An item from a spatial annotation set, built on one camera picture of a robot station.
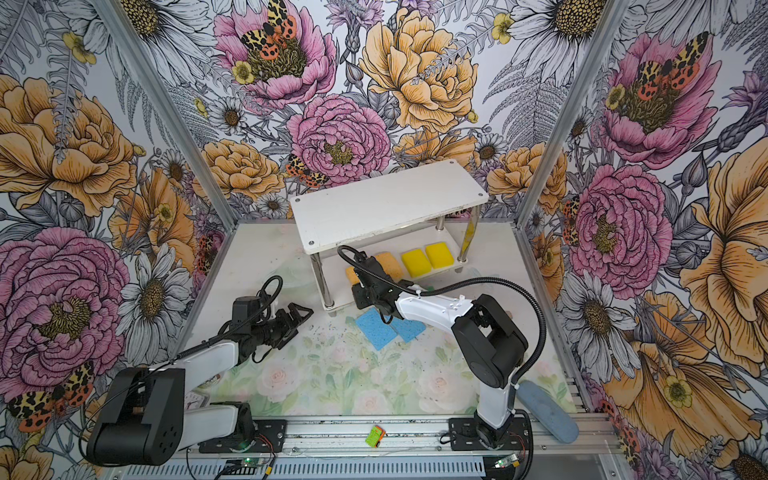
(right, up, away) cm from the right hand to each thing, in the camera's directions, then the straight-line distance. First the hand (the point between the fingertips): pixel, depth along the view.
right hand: (363, 296), depth 91 cm
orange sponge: (-3, +6, +1) cm, 7 cm away
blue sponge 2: (+13, -10, +1) cm, 17 cm away
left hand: (-17, -9, -1) cm, 19 cm away
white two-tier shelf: (-6, +22, -15) cm, 27 cm away
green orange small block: (+5, -31, -18) cm, 36 cm away
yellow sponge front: (+25, +12, +12) cm, 30 cm away
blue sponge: (+5, -11, +1) cm, 12 cm away
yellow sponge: (+16, +10, +9) cm, 21 cm away
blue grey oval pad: (+47, -26, -15) cm, 56 cm away
